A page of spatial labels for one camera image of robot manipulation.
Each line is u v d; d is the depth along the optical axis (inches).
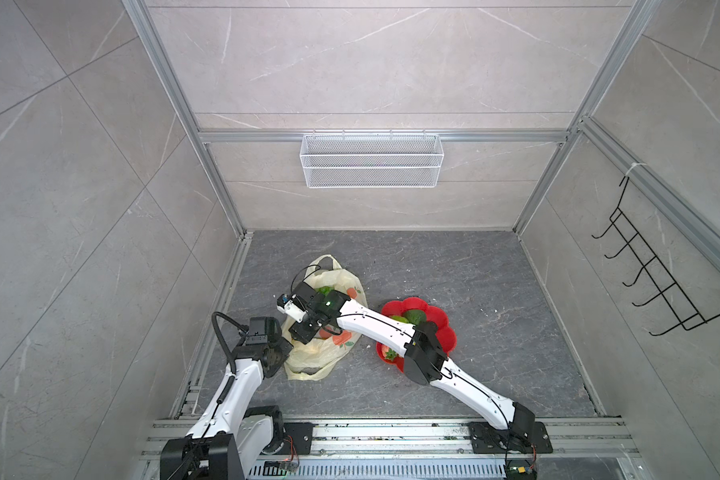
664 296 25.0
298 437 28.9
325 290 37.8
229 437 16.4
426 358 24.9
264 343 26.0
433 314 36.6
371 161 39.7
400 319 35.9
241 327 29.9
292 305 30.1
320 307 28.0
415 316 35.4
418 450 28.7
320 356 32.2
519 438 24.8
